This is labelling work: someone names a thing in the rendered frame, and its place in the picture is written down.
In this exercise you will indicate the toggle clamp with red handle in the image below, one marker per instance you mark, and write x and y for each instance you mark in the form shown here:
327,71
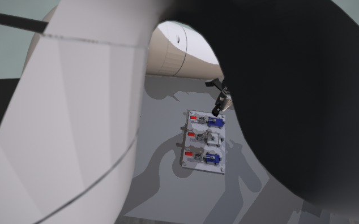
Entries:
198,155
202,119

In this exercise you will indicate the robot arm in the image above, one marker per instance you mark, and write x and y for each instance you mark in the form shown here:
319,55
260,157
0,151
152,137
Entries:
69,136

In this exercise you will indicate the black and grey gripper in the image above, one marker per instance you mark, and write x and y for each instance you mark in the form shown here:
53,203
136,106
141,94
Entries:
222,103

